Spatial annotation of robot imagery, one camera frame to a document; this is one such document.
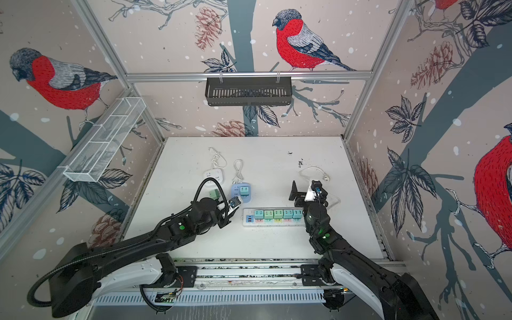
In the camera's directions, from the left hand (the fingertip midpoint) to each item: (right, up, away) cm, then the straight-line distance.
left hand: (234, 203), depth 78 cm
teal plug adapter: (+27, -6, +5) cm, 28 cm away
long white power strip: (+5, -8, +8) cm, 12 cm away
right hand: (+28, +7, +1) cm, 29 cm away
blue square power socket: (-1, +2, +13) cm, 14 cm away
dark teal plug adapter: (+3, +3, +12) cm, 13 cm away
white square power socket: (-14, +10, +25) cm, 31 cm away
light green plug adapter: (+18, -6, +5) cm, 20 cm away
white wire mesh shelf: (-52, +17, -7) cm, 55 cm away
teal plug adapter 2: (+10, -6, +4) cm, 12 cm away
